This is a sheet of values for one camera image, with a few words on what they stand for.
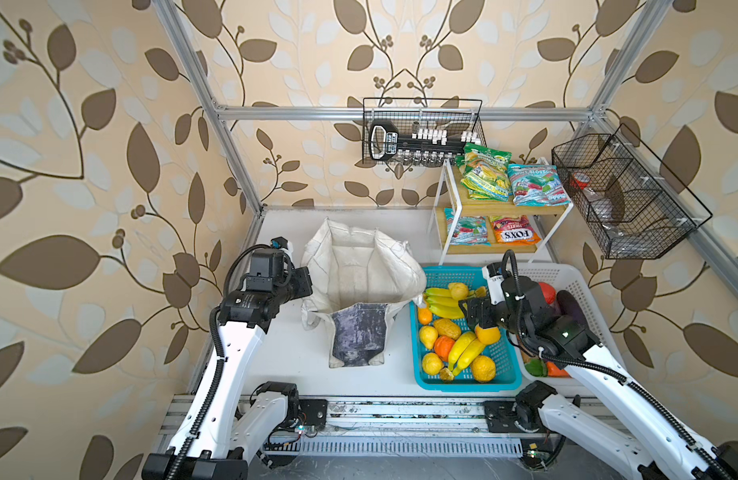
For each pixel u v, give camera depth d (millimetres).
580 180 809
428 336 842
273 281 550
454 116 911
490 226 934
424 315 875
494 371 776
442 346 800
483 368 769
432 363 788
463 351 770
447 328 845
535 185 755
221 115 934
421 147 836
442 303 884
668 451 395
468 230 889
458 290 889
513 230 894
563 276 929
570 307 861
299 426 722
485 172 752
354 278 1003
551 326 526
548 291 918
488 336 786
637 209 726
